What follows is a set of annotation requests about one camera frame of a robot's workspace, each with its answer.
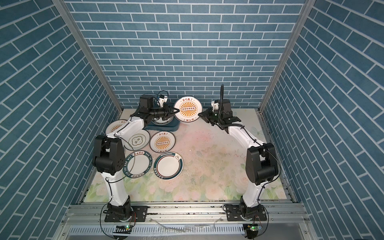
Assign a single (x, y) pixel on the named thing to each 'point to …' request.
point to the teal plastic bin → (174, 126)
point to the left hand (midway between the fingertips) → (179, 110)
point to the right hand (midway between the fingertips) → (196, 112)
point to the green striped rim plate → (168, 165)
